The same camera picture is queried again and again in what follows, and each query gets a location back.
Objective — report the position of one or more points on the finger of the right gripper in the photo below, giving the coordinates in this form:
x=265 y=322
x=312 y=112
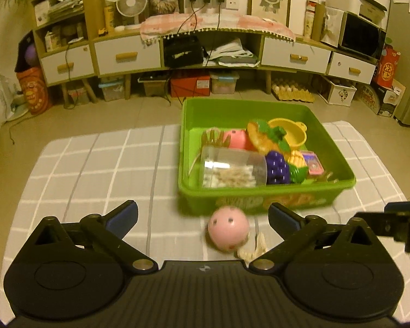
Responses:
x=377 y=221

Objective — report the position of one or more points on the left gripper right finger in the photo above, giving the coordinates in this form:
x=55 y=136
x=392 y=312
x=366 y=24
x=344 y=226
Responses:
x=298 y=234

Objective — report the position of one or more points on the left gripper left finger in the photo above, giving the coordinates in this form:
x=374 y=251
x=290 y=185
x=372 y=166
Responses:
x=106 y=233

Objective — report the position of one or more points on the purple toy grapes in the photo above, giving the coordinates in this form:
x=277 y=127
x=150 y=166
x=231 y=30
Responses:
x=277 y=169

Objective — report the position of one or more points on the pink cartoon card pack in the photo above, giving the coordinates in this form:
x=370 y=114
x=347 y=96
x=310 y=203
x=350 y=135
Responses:
x=315 y=167

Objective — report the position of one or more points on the pink perforated ball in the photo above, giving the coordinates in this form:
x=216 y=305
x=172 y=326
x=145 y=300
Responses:
x=228 y=228

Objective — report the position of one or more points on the orange toy pumpkin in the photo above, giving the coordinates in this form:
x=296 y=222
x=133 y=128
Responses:
x=266 y=138

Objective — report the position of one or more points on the yellow toy pot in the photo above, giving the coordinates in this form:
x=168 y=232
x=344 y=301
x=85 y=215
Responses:
x=296 y=131

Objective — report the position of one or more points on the white starfish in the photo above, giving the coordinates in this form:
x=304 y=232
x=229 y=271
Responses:
x=259 y=249

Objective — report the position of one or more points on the toy corn cob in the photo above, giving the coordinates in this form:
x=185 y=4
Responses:
x=298 y=168

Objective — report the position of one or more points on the clear cotton swab box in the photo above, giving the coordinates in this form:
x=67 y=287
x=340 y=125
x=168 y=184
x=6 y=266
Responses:
x=223 y=167

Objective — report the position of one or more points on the pink pig toy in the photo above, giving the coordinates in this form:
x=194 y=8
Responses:
x=239 y=140

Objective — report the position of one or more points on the white patterned storage box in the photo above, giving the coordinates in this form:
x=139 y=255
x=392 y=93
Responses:
x=336 y=91

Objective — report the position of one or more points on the egg carton tray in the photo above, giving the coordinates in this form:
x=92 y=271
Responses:
x=289 y=90

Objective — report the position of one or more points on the green plastic bin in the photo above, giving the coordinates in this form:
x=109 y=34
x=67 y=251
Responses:
x=203 y=124

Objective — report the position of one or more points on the red gift box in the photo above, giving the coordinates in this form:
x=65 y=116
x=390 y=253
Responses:
x=386 y=68

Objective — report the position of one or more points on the clear storage box blue lid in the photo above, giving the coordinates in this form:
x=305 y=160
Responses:
x=223 y=82

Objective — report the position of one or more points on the red cardboard box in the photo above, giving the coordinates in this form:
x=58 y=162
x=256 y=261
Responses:
x=190 y=83

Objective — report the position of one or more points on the wooden tv cabinet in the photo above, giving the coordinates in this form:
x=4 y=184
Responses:
x=191 y=65

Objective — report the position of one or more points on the stack of papers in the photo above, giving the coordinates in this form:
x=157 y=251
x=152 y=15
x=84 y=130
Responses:
x=232 y=55

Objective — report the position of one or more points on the black bag on shelf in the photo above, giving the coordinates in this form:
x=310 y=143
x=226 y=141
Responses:
x=182 y=51

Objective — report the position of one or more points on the microwave oven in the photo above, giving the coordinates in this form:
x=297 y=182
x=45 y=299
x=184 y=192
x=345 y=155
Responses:
x=354 y=34

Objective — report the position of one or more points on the pink checked cloth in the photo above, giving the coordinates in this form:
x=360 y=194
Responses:
x=169 y=25

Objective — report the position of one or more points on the wooden shelf unit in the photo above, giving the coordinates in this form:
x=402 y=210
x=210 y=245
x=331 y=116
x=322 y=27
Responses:
x=64 y=37

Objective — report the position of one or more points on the white printer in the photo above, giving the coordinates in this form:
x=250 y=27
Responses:
x=368 y=9

